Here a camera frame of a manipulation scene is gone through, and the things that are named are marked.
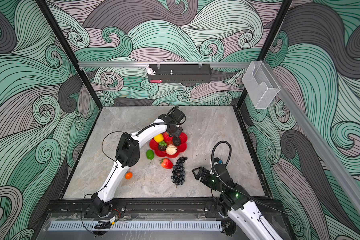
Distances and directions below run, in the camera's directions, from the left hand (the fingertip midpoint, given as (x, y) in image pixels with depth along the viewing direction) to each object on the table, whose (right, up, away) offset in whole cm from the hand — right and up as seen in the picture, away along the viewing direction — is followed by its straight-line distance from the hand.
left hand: (176, 129), depth 99 cm
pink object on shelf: (-12, +31, -9) cm, 34 cm away
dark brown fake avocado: (-9, -10, -7) cm, 15 cm away
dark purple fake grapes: (+1, -24, -16) cm, 29 cm away
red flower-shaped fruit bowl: (+4, -11, -6) cm, 13 cm away
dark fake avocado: (0, -7, -5) cm, 9 cm away
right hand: (+11, -22, -21) cm, 33 cm away
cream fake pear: (-3, -12, -9) cm, 15 cm away
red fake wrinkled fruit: (-6, -6, -3) cm, 9 cm away
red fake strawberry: (-6, -19, -13) cm, 24 cm away
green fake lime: (-16, -15, -9) cm, 24 cm away
